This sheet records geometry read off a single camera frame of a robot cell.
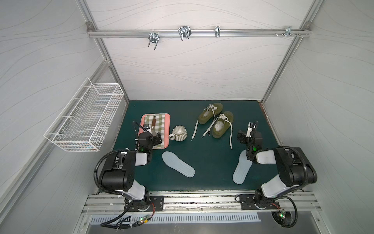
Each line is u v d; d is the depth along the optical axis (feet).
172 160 2.91
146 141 2.46
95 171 1.39
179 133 3.27
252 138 2.36
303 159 1.45
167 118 3.57
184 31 2.51
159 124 3.42
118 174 1.47
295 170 1.50
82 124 2.25
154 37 2.59
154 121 3.50
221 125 3.40
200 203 2.47
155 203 2.41
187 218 2.30
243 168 2.75
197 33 2.55
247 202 2.42
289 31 2.51
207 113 3.54
